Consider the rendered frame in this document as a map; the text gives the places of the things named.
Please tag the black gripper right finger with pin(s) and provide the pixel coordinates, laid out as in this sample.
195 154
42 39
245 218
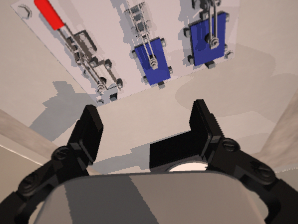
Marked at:
224 155

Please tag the blue flat plate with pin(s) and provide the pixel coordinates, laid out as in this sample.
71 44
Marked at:
199 47

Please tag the blue rectangular plate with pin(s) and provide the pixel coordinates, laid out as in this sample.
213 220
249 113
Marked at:
162 72

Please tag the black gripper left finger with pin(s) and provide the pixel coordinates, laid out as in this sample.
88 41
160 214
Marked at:
67 162

